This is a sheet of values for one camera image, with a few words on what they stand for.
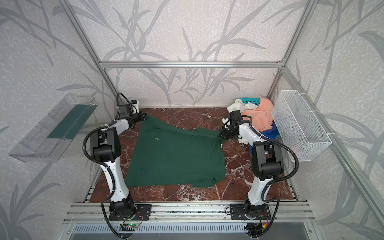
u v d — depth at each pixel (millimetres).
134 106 903
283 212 753
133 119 891
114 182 609
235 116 774
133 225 706
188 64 964
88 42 829
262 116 1017
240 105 1089
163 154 1046
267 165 493
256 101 1153
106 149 587
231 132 806
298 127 639
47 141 642
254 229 724
